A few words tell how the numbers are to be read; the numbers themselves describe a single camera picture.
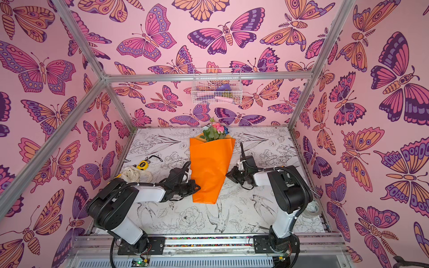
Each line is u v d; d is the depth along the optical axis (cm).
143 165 99
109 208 46
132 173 95
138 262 72
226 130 113
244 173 83
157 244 74
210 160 101
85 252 73
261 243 73
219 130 109
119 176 95
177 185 76
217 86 95
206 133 112
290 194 49
